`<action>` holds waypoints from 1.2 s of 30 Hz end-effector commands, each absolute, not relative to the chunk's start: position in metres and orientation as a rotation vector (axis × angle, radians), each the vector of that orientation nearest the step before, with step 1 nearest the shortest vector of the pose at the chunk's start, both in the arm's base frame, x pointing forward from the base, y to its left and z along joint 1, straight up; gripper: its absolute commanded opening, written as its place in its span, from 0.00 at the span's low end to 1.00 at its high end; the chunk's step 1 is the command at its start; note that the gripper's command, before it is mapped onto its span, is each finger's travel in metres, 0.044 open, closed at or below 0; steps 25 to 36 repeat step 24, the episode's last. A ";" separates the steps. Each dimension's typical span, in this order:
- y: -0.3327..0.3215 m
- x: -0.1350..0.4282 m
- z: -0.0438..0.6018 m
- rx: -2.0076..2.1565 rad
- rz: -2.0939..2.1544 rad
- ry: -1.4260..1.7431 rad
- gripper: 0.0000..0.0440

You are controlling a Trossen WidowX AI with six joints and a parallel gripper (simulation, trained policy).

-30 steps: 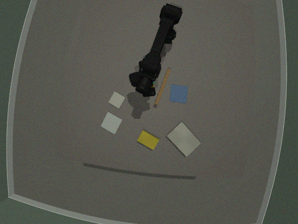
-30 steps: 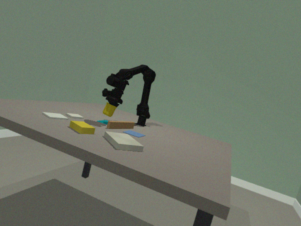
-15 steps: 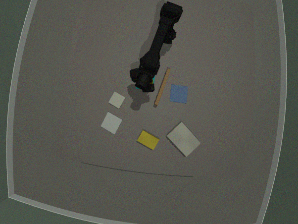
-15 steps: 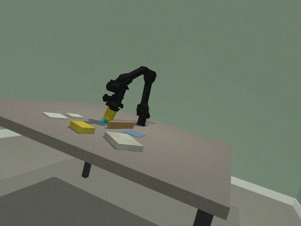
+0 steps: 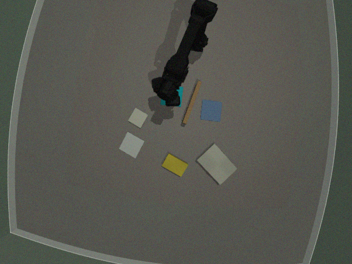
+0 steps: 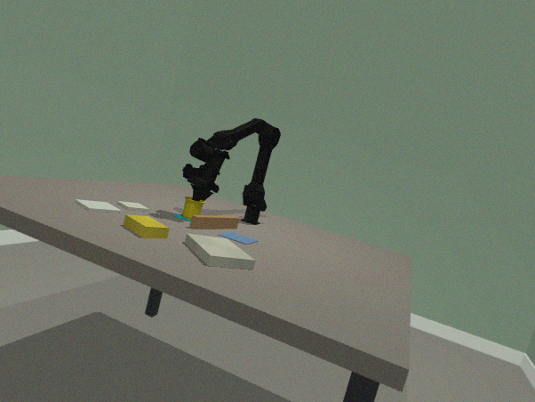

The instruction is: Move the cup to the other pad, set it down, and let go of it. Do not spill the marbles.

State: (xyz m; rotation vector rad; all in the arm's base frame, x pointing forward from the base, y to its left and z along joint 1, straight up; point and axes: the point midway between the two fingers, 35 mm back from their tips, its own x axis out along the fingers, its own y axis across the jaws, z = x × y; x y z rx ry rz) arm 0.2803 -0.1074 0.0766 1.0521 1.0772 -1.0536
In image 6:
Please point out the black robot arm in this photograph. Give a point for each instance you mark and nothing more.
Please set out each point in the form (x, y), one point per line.
(211, 153)

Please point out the yellow rectangular block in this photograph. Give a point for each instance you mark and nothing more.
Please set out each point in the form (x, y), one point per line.
(145, 226)

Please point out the brown rectangular block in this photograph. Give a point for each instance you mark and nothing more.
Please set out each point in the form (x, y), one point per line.
(213, 222)

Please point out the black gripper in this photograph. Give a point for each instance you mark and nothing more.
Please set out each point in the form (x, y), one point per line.
(204, 183)

